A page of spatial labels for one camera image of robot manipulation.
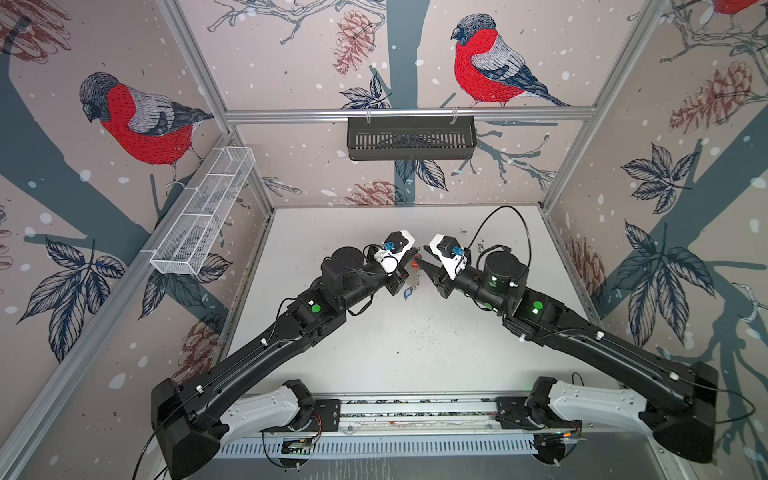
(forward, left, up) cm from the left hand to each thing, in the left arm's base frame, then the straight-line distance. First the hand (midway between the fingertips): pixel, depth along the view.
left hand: (414, 250), depth 63 cm
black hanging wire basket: (+58, 0, -9) cm, 59 cm away
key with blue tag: (0, +1, -19) cm, 19 cm away
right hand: (+1, -1, -3) cm, 3 cm away
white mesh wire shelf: (+7, +55, -6) cm, 56 cm away
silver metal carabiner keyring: (-1, 0, -9) cm, 9 cm away
